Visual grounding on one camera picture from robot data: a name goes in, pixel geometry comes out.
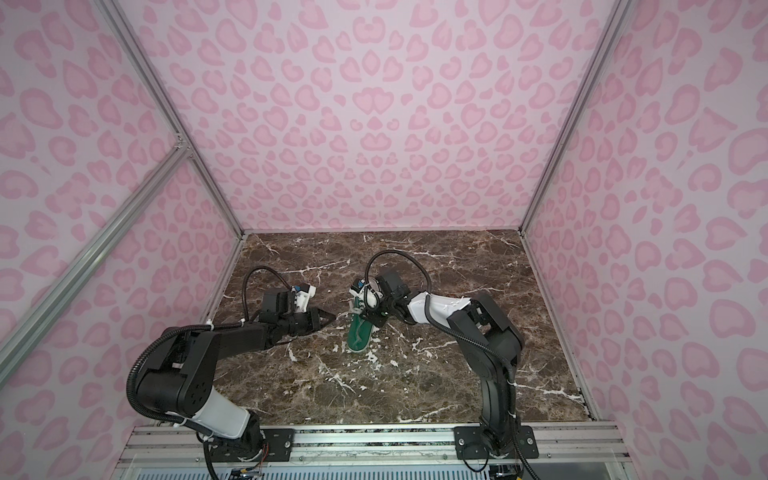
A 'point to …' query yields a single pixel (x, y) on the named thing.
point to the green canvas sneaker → (359, 330)
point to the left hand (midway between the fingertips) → (335, 314)
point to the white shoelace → (361, 302)
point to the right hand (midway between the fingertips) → (368, 305)
